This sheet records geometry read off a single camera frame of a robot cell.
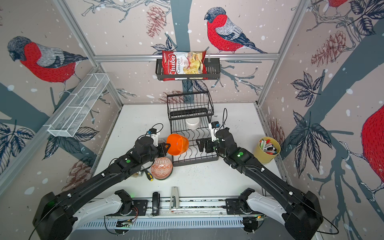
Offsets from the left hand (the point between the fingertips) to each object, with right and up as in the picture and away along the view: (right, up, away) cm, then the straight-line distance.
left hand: (170, 145), depth 77 cm
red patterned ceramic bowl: (-6, -14, +6) cm, 17 cm away
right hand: (+16, +2, 0) cm, 16 cm away
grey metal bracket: (+2, -24, -1) cm, 25 cm away
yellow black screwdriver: (-13, -19, +6) cm, 24 cm away
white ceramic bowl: (+11, +10, +22) cm, 27 cm away
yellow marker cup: (+55, -4, +8) cm, 56 cm away
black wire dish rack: (+9, +17, +34) cm, 39 cm away
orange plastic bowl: (+4, -1, +6) cm, 7 cm away
